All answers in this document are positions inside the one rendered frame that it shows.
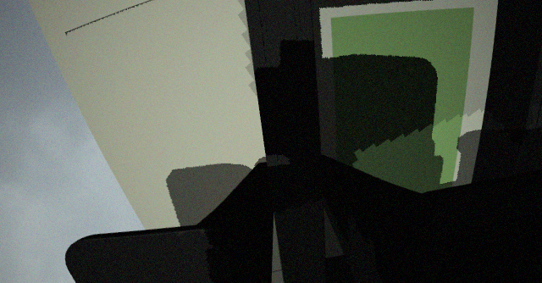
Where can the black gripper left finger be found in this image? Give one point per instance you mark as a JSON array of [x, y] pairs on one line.
[[233, 244]]

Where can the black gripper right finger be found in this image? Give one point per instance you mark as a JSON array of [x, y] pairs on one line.
[[390, 234]]

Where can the grey flat rectangular board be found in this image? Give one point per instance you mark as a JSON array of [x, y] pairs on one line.
[[168, 91]]

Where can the black picture frame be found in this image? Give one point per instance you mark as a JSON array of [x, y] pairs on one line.
[[424, 94]]

